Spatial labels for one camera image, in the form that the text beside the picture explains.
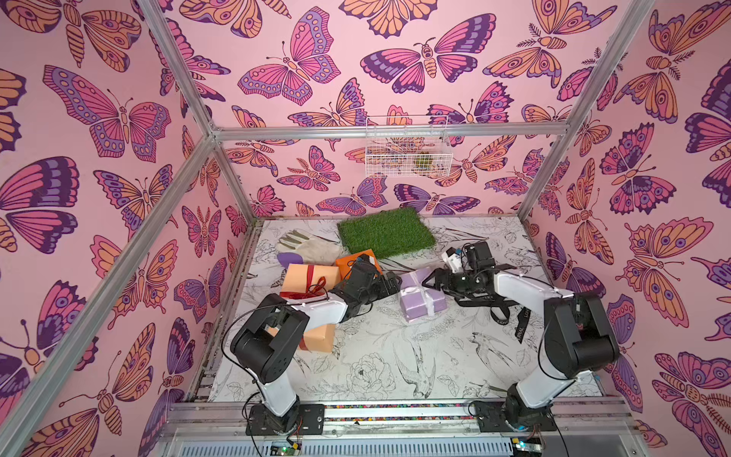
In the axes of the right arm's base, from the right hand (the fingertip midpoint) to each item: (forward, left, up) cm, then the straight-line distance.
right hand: (433, 284), depth 91 cm
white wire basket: (+37, +9, +26) cm, 46 cm away
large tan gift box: (-4, +40, +6) cm, 40 cm away
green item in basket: (+32, +3, +24) cm, 40 cm away
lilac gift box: (-6, +6, -1) cm, 8 cm away
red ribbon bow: (-6, +37, +7) cm, 38 cm away
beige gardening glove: (+19, +44, -7) cm, 48 cm away
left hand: (0, +12, +1) cm, 12 cm away
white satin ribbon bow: (-2, +5, +1) cm, 5 cm away
